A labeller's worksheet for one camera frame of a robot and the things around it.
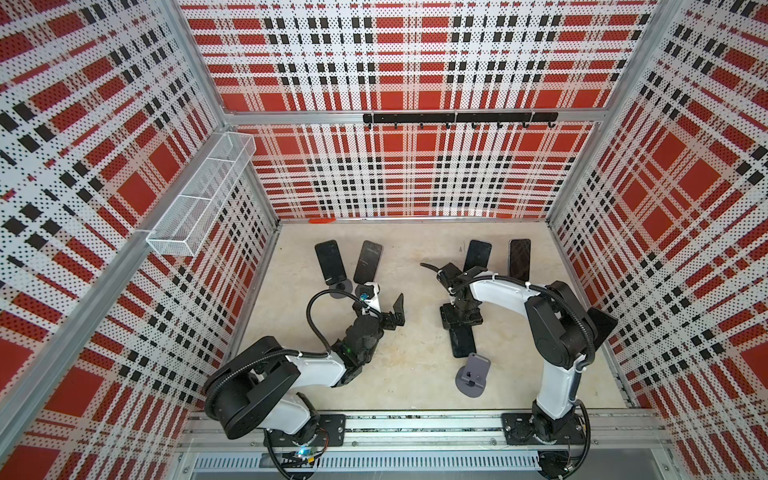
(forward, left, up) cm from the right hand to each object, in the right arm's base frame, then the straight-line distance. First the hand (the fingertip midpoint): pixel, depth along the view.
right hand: (458, 326), depth 91 cm
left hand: (+4, +21, +11) cm, 24 cm away
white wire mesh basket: (+24, +86, +20) cm, 91 cm away
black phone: (+16, +40, +13) cm, 45 cm away
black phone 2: (+17, +28, +11) cm, 34 cm away
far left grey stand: (+15, +38, 0) cm, 41 cm away
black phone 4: (+19, -21, +9) cm, 30 cm away
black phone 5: (-5, -1, 0) cm, 5 cm away
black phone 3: (+18, -7, +12) cm, 23 cm away
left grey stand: (-1, +25, +24) cm, 35 cm away
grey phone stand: (-17, -1, +5) cm, 17 cm away
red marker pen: (+51, +52, -4) cm, 73 cm away
